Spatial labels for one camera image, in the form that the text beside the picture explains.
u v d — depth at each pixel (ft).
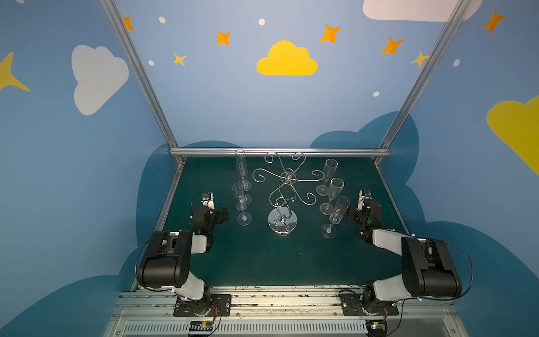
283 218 3.07
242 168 3.10
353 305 2.46
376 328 2.40
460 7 2.27
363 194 2.78
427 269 1.48
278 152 2.52
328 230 3.05
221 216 2.80
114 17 2.30
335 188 2.85
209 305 2.30
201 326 2.39
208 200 2.63
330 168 3.12
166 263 1.48
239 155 3.05
